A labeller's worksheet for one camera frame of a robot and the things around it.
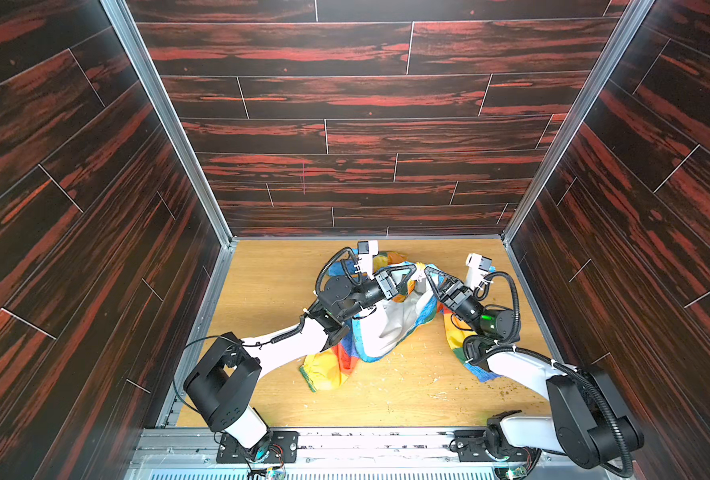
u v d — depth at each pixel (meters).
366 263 0.66
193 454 0.73
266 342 0.50
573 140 0.89
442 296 0.66
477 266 0.65
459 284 0.65
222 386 0.44
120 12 0.66
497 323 0.58
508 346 0.58
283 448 0.73
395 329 0.89
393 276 0.66
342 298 0.57
